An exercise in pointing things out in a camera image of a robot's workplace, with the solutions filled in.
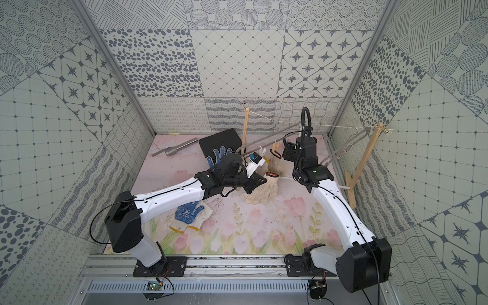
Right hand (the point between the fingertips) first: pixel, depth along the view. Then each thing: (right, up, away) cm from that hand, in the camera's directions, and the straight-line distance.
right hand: (293, 147), depth 80 cm
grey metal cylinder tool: (-64, -1, +30) cm, 71 cm away
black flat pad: (-31, +5, +32) cm, 45 cm away
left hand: (-10, -15, -8) cm, 19 cm away
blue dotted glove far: (-36, -5, +21) cm, 42 cm away
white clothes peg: (-13, -1, +1) cm, 13 cm away
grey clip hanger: (-10, +3, -3) cm, 11 cm away
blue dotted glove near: (-45, -31, +6) cm, 55 cm away
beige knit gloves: (-13, -20, +2) cm, 24 cm away
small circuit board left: (-55, -55, -8) cm, 79 cm away
